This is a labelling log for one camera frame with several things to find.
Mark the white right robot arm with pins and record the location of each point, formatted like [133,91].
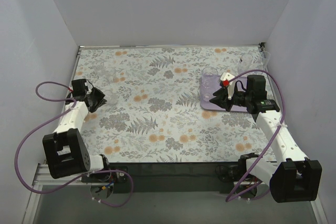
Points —
[287,171]

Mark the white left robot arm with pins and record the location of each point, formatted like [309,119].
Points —
[65,150]

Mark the lilac plastic tray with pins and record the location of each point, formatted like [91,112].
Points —
[215,85]

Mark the clear wine glass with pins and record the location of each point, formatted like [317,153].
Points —
[265,57]

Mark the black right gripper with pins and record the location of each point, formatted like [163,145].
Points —
[234,100]

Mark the small clear tumbler glass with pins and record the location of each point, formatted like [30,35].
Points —
[207,94]

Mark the aluminium frame rail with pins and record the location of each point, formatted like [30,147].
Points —
[42,174]

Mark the floral patterned tablecloth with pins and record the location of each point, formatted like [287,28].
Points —
[158,117]

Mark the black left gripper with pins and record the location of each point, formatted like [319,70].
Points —
[92,100]

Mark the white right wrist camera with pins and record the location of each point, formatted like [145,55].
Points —
[226,81]

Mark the clear champagne flute glass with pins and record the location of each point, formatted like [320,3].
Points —
[244,62]

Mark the clear faceted tumbler glass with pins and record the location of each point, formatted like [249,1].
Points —
[208,75]

